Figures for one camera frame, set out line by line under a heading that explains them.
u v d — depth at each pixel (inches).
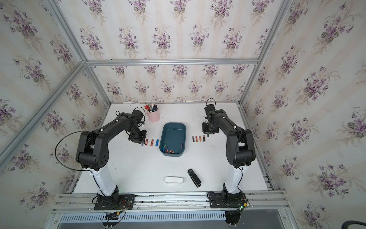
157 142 37.7
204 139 38.6
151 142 37.7
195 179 30.7
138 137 32.1
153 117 41.0
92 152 19.4
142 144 37.6
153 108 41.1
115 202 26.0
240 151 19.7
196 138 38.7
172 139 38.6
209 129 32.0
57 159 17.3
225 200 26.0
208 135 36.6
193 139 38.6
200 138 38.7
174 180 30.8
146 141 37.6
